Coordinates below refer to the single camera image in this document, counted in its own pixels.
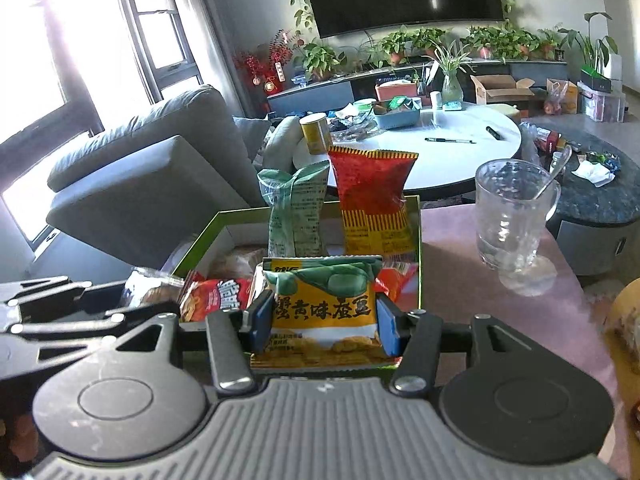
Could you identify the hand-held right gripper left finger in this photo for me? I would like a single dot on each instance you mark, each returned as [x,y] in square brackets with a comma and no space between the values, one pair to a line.
[260,321]

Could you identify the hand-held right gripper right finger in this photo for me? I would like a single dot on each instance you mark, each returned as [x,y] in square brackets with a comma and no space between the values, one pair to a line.
[387,326]

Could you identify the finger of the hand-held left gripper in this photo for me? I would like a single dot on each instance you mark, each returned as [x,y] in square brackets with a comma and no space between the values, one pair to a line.
[75,327]
[45,291]

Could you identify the yellow green bean packet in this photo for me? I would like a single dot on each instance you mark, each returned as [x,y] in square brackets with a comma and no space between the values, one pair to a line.
[325,310]

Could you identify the clear plastic snack packet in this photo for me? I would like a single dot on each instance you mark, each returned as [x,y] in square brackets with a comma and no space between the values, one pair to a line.
[150,285]

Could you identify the green cardboard box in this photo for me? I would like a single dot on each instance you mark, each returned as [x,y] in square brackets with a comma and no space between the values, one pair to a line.
[412,225]

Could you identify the green snack packet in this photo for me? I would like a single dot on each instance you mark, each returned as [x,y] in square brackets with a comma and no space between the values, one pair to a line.
[295,215]

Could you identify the red and yellow snack packet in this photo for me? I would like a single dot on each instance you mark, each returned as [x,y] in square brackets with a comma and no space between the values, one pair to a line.
[372,195]

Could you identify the pink dotted tablecloth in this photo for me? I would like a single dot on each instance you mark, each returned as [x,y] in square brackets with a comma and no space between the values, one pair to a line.
[475,300]

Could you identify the grey sofa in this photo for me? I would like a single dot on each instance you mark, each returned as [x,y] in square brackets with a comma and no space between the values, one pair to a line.
[150,175]

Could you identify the clear glass mug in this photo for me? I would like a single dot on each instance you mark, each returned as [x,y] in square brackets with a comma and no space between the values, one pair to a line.
[505,215]

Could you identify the round white table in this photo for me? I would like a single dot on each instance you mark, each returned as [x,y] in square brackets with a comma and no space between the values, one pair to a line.
[450,162]

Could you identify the grey sofa cushion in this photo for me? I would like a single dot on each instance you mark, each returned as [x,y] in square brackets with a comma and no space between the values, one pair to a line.
[281,140]

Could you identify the yellow can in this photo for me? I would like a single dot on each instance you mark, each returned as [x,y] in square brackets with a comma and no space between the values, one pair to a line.
[315,135]

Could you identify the black pen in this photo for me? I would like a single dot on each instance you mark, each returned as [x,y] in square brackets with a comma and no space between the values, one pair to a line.
[450,140]

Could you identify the blue tray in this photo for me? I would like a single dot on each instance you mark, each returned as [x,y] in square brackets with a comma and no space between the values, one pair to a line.
[400,119]

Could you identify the black marker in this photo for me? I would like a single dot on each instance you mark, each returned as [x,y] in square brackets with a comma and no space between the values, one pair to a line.
[495,133]

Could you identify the small white cup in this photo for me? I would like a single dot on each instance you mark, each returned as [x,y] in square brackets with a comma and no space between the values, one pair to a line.
[436,100]

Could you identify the small bottle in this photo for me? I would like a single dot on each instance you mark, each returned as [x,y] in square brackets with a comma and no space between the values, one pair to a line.
[555,164]

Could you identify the grey television cabinet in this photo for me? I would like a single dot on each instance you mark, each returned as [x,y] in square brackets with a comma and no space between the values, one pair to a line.
[320,95]

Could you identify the red box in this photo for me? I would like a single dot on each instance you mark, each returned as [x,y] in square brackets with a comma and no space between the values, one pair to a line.
[395,91]

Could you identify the tan wooden chair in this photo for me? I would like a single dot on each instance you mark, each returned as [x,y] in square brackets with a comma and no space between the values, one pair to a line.
[625,310]

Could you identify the metal spoon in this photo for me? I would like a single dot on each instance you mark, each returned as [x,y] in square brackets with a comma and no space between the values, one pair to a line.
[560,161]

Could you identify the dark stone coffee table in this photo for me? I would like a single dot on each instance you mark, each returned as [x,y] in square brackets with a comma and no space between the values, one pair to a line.
[600,202]

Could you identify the spider plant in glass vase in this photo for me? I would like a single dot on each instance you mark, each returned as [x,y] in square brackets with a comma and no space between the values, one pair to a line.
[451,87]

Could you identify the white crumpled tissue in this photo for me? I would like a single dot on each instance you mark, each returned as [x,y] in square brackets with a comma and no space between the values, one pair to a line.
[592,172]

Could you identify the red flower decoration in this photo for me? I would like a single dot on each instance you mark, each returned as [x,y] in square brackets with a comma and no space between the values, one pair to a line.
[250,62]

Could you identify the open cardboard box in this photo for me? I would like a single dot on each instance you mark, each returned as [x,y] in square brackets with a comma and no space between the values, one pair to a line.
[500,92]

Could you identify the potted green plant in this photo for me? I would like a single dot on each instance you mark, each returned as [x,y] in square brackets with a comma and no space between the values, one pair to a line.
[550,42]
[320,60]
[517,42]
[400,45]
[482,40]

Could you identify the orange plastic bag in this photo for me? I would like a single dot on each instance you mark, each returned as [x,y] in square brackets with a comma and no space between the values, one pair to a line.
[562,97]

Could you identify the pink translucent container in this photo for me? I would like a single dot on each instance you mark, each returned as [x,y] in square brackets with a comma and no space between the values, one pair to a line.
[602,104]

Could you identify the black and green box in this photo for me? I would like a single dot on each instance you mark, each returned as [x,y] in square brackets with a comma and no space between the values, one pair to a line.
[595,79]

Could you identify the tall leafy potted plant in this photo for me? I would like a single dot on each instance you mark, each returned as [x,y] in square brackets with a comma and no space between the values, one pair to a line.
[597,45]

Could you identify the large brown window frame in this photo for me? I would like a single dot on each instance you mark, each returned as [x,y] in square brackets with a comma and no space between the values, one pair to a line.
[75,120]

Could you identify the narrow dark window frame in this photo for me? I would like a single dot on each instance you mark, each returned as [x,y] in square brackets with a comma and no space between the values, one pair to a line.
[182,25]

